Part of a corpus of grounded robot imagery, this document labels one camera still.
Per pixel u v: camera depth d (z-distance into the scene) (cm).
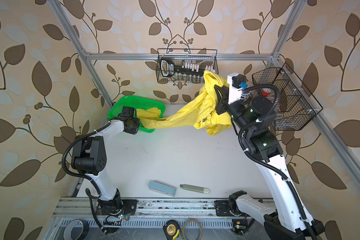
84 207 77
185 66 83
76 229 70
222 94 47
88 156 50
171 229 67
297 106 70
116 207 67
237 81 40
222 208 73
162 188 77
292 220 35
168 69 85
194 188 79
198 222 71
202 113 56
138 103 115
